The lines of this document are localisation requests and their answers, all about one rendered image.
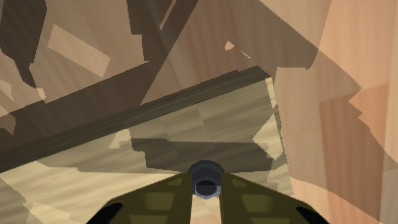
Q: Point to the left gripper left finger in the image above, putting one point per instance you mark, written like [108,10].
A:
[168,201]

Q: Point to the dark grey hex nut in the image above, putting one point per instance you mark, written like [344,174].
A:
[206,181]

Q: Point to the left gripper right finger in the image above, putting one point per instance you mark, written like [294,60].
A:
[245,202]

